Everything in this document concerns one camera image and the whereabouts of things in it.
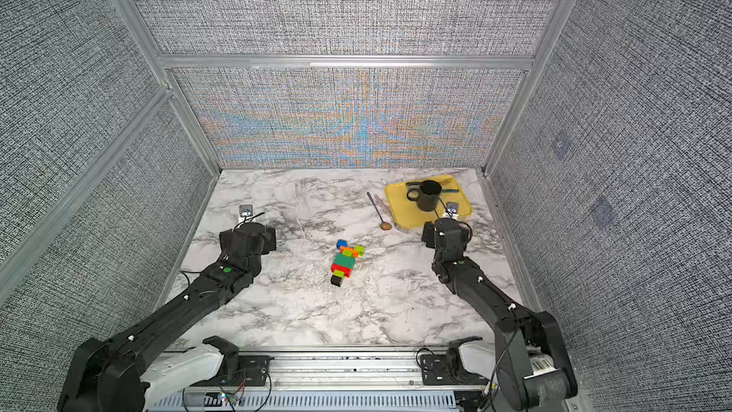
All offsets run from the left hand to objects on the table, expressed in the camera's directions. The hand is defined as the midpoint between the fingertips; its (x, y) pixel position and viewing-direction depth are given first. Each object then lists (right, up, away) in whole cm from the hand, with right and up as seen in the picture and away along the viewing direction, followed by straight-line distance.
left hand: (255, 226), depth 83 cm
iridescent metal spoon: (+39, -2, +18) cm, 43 cm away
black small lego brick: (+23, -17, +5) cm, 29 cm away
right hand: (+56, +2, +4) cm, 56 cm away
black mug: (+54, +9, +21) cm, 59 cm away
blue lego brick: (+24, -7, +14) cm, 29 cm away
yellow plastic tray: (+47, +2, +24) cm, 53 cm away
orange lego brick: (+28, -10, +10) cm, 31 cm away
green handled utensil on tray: (+53, +14, +34) cm, 65 cm away
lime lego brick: (+30, -9, +11) cm, 33 cm away
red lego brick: (+26, -15, +7) cm, 31 cm away
